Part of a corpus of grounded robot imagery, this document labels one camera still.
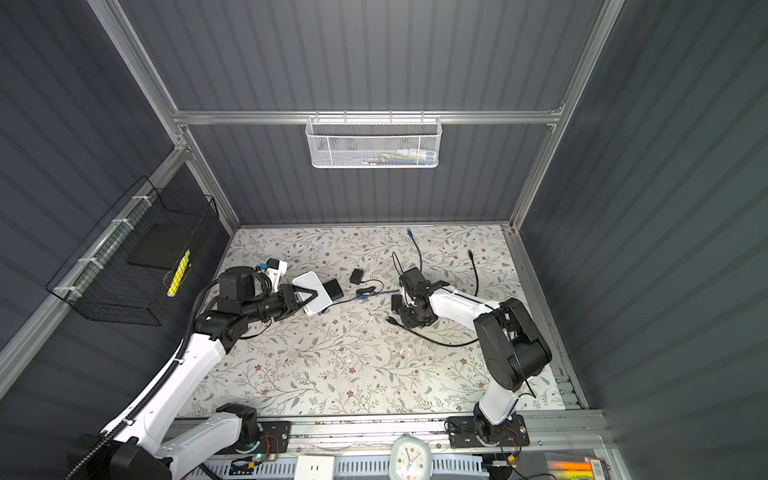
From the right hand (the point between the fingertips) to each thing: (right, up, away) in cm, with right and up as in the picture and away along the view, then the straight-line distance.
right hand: (414, 320), depth 93 cm
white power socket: (-25, -27, -26) cm, 45 cm away
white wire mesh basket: (-14, +62, +19) cm, 66 cm away
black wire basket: (-72, +17, -21) cm, 77 cm away
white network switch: (-28, +14, -17) cm, 35 cm away
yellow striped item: (-59, +16, -22) cm, 65 cm away
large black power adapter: (-19, +13, +10) cm, 25 cm away
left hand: (-27, +10, -18) cm, 34 cm away
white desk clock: (-3, -27, -25) cm, 37 cm away
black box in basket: (-66, +23, -17) cm, 72 cm away
